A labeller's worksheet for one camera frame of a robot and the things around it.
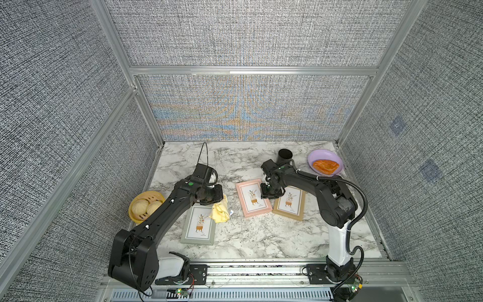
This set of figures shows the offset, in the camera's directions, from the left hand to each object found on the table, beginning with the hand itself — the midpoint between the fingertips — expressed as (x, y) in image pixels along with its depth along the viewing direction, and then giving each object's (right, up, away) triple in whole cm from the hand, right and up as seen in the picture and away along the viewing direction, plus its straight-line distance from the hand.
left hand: (226, 195), depth 82 cm
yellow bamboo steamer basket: (-39, -2, +11) cm, 41 cm away
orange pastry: (+53, +12, +21) cm, 58 cm away
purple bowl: (+55, +19, +32) cm, 67 cm away
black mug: (+31, +18, +24) cm, 44 cm away
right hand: (+17, -1, +13) cm, 22 cm away
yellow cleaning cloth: (-2, -5, -9) cm, 10 cm away
